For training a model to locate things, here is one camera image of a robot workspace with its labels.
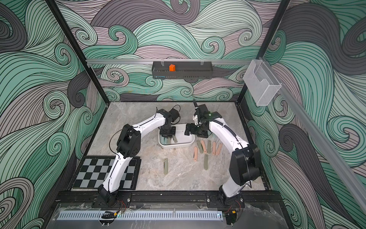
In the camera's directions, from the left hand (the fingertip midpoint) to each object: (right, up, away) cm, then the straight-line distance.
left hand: (171, 135), depth 96 cm
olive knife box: (-3, -17, -11) cm, 21 cm away
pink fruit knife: (+22, -7, -4) cm, 23 cm away
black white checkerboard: (-46, -19, -17) cm, 52 cm away
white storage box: (+8, -3, +1) cm, 9 cm away
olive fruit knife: (+26, -7, -2) cm, 27 cm away
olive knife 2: (+22, -14, -8) cm, 27 cm away
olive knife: (+19, -7, -3) cm, 21 cm away
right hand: (+14, +3, -11) cm, 18 cm away
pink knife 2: (+32, -9, -4) cm, 33 cm away
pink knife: (+29, -8, -3) cm, 30 cm away
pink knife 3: (+16, -11, -6) cm, 20 cm away
